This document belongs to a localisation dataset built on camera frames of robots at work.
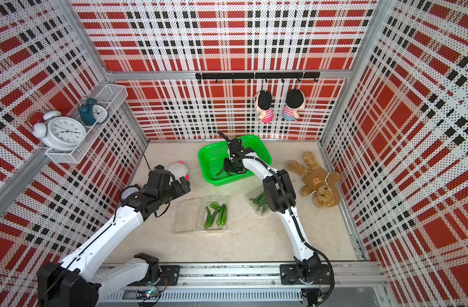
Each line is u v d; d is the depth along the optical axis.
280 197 0.62
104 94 0.88
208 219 0.88
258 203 0.91
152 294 0.69
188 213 0.91
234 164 0.79
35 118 0.58
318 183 0.93
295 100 0.93
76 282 0.37
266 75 0.90
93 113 0.72
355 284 0.72
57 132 0.62
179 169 1.01
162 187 0.62
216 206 0.91
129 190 0.96
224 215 0.88
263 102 0.94
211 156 1.09
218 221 0.87
